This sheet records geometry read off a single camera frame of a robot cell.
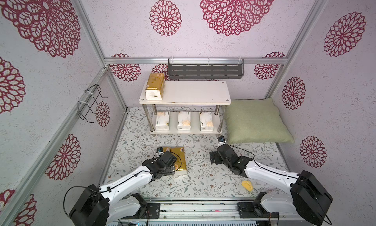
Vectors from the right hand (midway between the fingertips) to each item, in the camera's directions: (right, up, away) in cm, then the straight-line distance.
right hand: (215, 150), depth 87 cm
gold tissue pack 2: (-21, -8, -6) cm, 23 cm away
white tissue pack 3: (-4, +17, +10) cm, 21 cm away
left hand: (-30, -10, -3) cm, 32 cm away
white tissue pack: (-33, +17, +10) cm, 39 cm away
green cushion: (+25, +18, +8) cm, 32 cm away
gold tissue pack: (-30, +1, +2) cm, 30 cm away
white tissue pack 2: (-19, +18, +10) cm, 28 cm away
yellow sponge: (+16, -17, -7) cm, 25 cm away
